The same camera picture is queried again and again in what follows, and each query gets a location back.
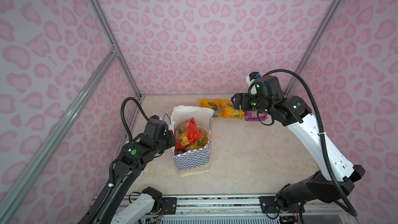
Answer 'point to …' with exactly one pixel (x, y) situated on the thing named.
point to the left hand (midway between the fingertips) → (174, 134)
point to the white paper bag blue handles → (198, 160)
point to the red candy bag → (188, 133)
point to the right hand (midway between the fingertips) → (239, 98)
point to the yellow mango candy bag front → (200, 143)
